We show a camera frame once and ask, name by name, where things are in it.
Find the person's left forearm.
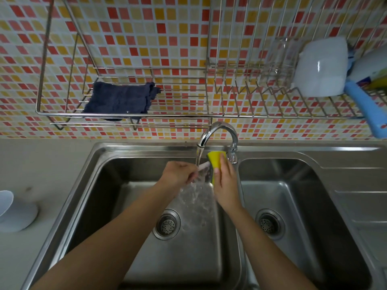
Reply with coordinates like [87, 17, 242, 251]
[30, 181, 179, 290]

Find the white plastic cup housing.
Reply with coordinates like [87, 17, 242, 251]
[0, 190, 39, 233]

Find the person's left hand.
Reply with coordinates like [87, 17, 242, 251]
[157, 161, 200, 197]

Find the clear drinking glass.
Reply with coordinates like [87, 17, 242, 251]
[260, 37, 303, 88]

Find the dark blue cloth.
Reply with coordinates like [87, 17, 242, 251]
[82, 81, 162, 122]

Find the white mug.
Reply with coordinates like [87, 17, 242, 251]
[293, 36, 349, 98]

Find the stainless steel double sink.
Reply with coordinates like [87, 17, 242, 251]
[19, 141, 387, 290]

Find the person's right hand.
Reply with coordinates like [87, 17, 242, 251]
[212, 153, 244, 213]

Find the chrome faucet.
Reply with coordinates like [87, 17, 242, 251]
[197, 121, 239, 165]

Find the white detergent bottle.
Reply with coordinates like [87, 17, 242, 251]
[347, 46, 387, 85]

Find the metal wire dish rack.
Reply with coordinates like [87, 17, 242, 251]
[35, 0, 387, 131]

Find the small white purple stick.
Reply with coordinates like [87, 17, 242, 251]
[196, 161, 212, 183]

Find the person's right forearm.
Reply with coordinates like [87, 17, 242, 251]
[225, 207, 318, 290]

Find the metal sink drain strainer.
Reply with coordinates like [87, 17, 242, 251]
[255, 208, 286, 241]
[152, 209, 182, 241]

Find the blue handled brush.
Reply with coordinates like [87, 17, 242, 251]
[344, 51, 387, 139]

